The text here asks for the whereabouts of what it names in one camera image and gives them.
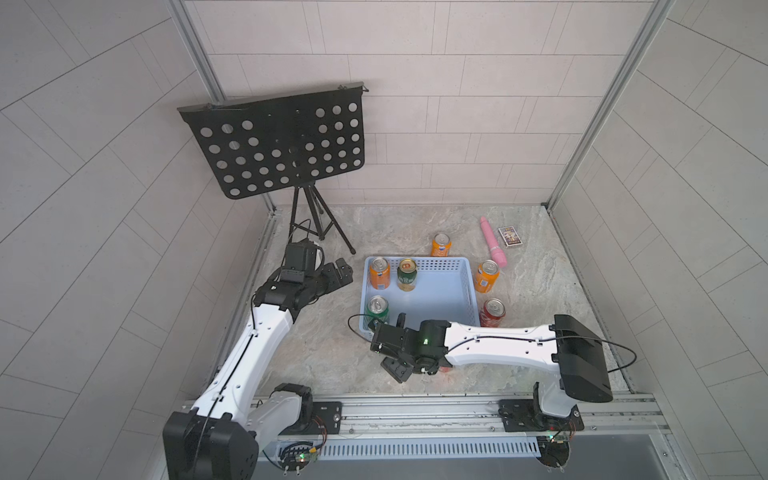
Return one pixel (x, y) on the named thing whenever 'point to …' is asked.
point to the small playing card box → (509, 236)
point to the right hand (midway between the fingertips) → (396, 363)
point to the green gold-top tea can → (406, 273)
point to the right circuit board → (555, 450)
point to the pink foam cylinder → (497, 252)
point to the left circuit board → (297, 456)
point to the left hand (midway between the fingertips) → (345, 271)
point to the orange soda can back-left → (380, 273)
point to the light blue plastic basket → (445, 290)
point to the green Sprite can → (378, 307)
